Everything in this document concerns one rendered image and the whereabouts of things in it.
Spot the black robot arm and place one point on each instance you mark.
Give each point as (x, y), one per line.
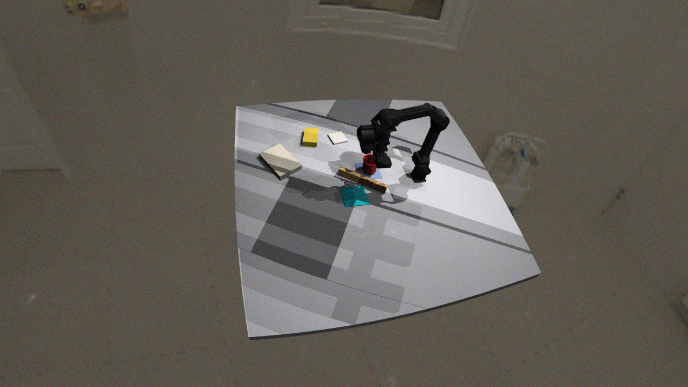
(390, 118)

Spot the brown wooden beam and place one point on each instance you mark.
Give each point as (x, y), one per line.
(361, 179)

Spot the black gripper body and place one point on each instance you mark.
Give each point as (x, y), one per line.
(382, 160)

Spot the yellow rectangular block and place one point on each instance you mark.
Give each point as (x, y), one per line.
(310, 137)

